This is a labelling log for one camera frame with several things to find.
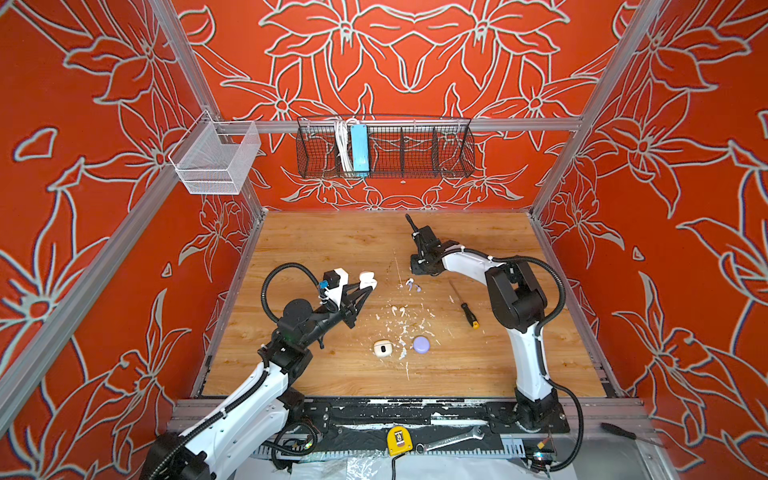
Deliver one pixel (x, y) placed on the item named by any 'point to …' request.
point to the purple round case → (421, 344)
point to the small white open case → (383, 348)
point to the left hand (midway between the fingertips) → (367, 286)
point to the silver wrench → (475, 434)
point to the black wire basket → (385, 146)
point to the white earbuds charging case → (367, 280)
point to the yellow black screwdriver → (467, 311)
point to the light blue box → (360, 151)
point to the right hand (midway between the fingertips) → (414, 263)
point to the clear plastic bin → (214, 157)
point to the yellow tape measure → (399, 440)
